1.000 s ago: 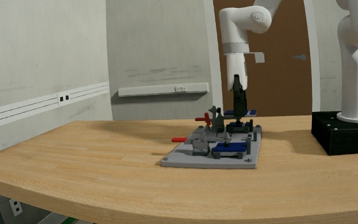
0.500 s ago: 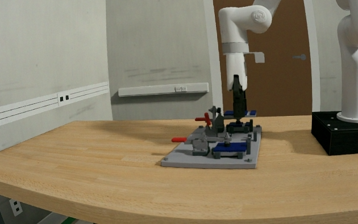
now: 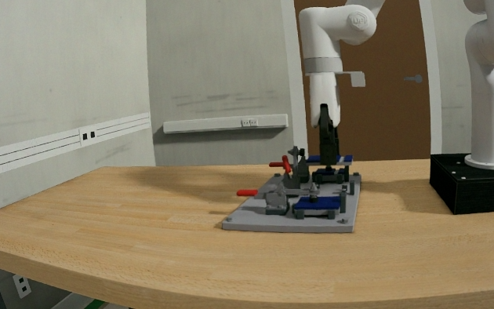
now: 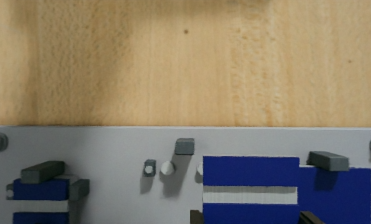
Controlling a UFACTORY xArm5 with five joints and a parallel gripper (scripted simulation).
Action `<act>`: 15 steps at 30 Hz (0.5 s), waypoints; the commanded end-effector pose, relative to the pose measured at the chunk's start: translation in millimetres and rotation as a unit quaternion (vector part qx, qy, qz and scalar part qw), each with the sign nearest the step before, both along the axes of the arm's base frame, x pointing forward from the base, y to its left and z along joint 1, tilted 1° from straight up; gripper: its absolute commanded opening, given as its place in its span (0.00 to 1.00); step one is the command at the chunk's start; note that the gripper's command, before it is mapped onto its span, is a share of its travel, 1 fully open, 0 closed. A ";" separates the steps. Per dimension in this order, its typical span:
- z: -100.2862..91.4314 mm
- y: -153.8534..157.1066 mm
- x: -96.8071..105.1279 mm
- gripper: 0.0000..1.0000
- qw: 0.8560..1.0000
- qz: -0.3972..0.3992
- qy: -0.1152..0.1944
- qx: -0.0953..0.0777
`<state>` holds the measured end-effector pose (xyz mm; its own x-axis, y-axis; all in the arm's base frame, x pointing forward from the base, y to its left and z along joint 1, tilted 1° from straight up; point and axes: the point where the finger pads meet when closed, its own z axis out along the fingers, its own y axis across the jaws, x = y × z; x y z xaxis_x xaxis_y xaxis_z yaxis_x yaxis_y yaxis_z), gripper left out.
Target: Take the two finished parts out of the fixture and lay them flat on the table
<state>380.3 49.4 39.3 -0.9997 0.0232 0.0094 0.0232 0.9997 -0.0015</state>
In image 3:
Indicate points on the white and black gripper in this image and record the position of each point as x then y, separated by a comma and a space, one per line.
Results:
325, 103

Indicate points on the blue part with slot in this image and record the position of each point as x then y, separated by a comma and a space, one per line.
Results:
314, 160

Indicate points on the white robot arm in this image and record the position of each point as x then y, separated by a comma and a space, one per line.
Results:
322, 28

